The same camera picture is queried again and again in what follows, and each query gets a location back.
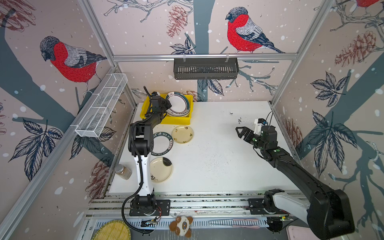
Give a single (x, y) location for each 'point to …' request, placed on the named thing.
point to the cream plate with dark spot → (161, 169)
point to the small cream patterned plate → (182, 134)
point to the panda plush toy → (182, 226)
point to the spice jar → (123, 172)
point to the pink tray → (296, 232)
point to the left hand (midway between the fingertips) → (169, 99)
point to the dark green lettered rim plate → (163, 144)
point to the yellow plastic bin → (168, 119)
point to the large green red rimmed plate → (180, 105)
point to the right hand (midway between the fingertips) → (240, 131)
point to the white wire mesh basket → (91, 124)
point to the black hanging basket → (207, 68)
